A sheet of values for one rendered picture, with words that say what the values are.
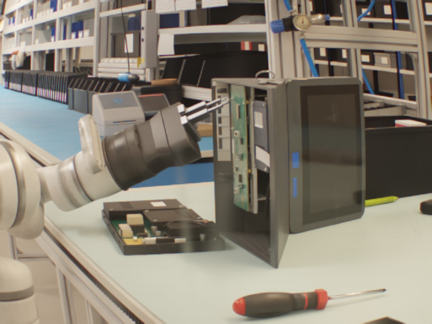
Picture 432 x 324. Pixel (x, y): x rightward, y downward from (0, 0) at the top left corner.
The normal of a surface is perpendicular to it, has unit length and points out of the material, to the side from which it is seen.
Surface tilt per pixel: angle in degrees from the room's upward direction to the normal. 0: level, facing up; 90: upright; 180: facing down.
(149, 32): 90
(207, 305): 0
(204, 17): 90
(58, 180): 68
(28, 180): 81
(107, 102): 29
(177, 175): 90
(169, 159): 143
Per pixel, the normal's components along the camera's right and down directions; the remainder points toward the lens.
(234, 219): -0.27, 0.14
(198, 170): 0.36, 0.11
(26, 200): 0.69, 0.32
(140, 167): 0.04, 0.49
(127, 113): 0.21, -0.68
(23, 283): 0.84, 0.02
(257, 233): -0.03, -0.99
